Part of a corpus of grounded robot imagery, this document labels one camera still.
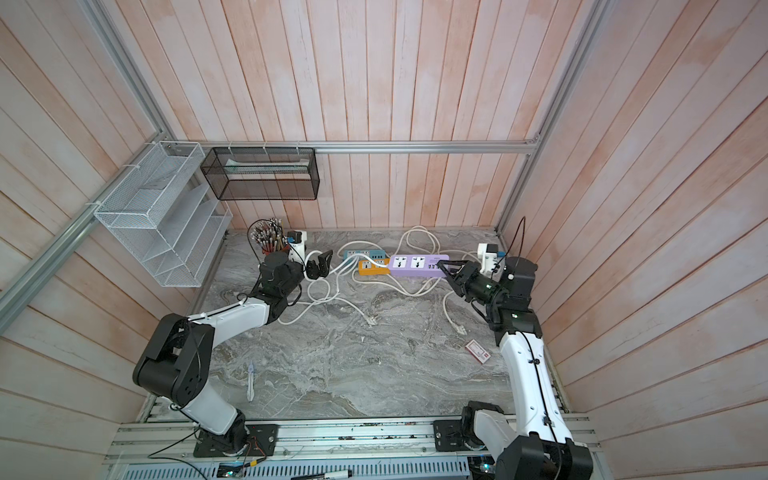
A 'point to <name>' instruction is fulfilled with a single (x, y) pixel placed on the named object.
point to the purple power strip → (416, 265)
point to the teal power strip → (370, 253)
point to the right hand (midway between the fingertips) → (438, 264)
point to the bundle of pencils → (270, 236)
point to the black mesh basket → (262, 173)
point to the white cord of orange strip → (396, 289)
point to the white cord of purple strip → (338, 282)
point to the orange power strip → (367, 267)
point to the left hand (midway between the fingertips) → (319, 251)
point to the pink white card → (477, 351)
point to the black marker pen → (326, 475)
